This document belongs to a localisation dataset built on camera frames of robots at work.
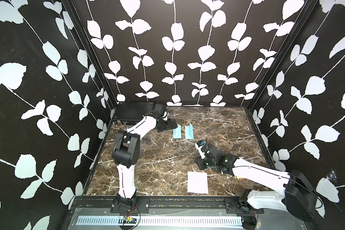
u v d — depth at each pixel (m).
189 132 1.03
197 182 0.82
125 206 0.67
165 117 0.86
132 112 1.23
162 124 0.83
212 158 0.62
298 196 0.41
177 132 1.01
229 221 0.70
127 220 0.71
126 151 0.53
